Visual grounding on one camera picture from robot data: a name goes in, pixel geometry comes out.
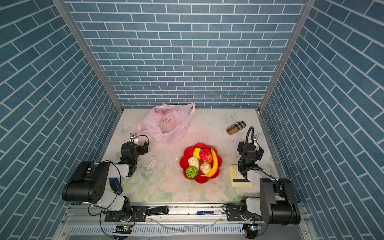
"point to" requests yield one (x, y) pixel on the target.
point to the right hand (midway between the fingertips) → (251, 142)
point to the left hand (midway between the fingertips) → (138, 141)
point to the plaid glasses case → (238, 126)
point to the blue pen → (205, 213)
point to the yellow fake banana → (213, 171)
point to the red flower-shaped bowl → (188, 152)
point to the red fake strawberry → (204, 154)
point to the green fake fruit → (192, 172)
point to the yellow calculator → (236, 178)
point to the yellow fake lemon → (196, 153)
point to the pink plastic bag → (167, 124)
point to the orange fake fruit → (210, 161)
